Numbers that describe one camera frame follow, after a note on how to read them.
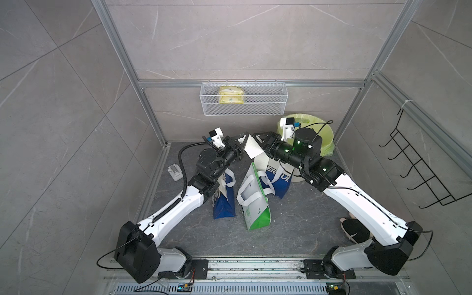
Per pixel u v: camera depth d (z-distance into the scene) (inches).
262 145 22.2
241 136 25.4
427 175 25.5
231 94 34.5
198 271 28.8
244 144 24.6
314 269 28.8
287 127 23.0
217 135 25.1
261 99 39.6
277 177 32.8
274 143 21.4
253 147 24.1
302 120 37.0
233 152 23.7
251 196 28.3
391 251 15.7
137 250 15.5
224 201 32.1
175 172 40.8
